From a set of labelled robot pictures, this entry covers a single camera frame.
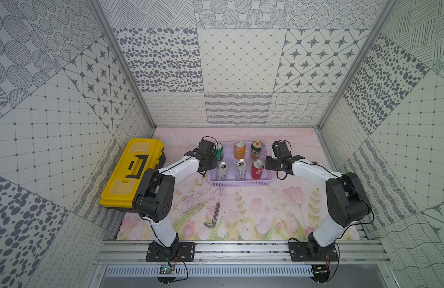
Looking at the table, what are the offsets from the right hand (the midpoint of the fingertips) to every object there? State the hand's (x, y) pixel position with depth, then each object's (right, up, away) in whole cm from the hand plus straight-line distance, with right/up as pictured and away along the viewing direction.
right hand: (268, 165), depth 95 cm
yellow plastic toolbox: (-63, +6, -11) cm, 65 cm away
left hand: (-30, +2, 0) cm, 30 cm away
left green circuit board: (-48, -40, -24) cm, 67 cm away
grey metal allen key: (-29, -26, -15) cm, 42 cm away
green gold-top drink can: (-7, +9, +3) cm, 12 cm away
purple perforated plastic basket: (-1, -6, +1) cm, 6 cm away
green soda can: (-27, +8, +1) cm, 28 cm away
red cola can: (-7, 0, -5) cm, 8 cm away
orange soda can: (-15, +8, +3) cm, 18 cm away
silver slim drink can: (-25, -1, -11) cm, 27 cm away
